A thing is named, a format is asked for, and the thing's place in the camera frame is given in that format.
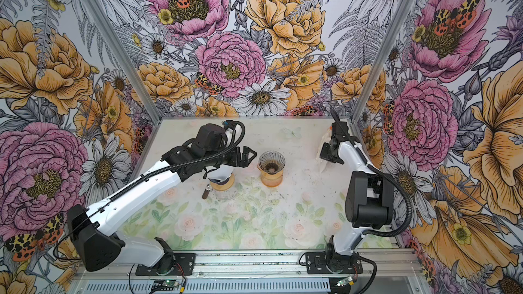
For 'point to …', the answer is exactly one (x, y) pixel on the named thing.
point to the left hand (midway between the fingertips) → (244, 159)
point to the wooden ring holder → (223, 187)
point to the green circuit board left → (164, 285)
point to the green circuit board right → (342, 282)
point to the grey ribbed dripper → (272, 162)
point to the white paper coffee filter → (222, 173)
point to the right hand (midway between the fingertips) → (328, 160)
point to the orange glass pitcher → (271, 180)
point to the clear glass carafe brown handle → (224, 195)
